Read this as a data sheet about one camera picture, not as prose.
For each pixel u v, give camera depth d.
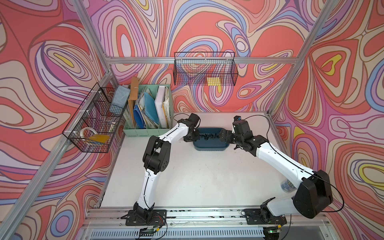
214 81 0.91
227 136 0.75
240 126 0.63
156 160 0.57
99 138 0.68
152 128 1.05
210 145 1.01
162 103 0.91
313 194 0.41
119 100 0.81
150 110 0.95
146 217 0.64
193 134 0.85
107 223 0.72
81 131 0.66
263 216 0.67
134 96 0.84
